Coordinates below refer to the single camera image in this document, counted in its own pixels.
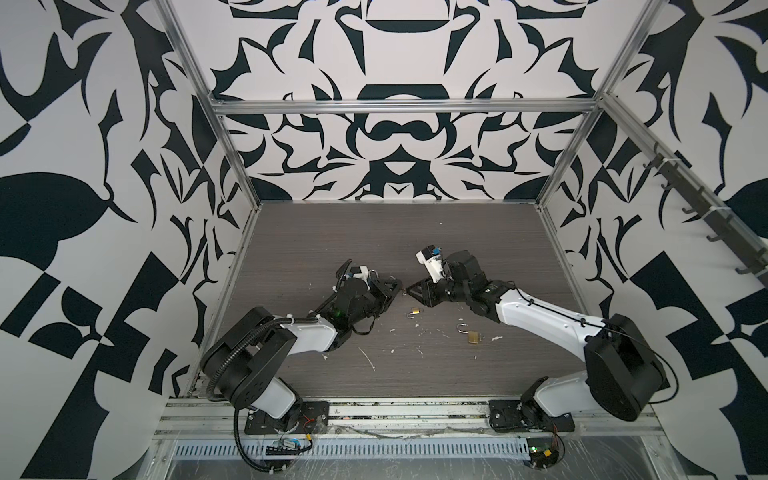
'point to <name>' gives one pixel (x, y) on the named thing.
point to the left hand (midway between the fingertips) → (405, 279)
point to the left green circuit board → (280, 450)
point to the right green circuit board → (543, 452)
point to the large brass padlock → (473, 335)
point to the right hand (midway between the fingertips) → (410, 288)
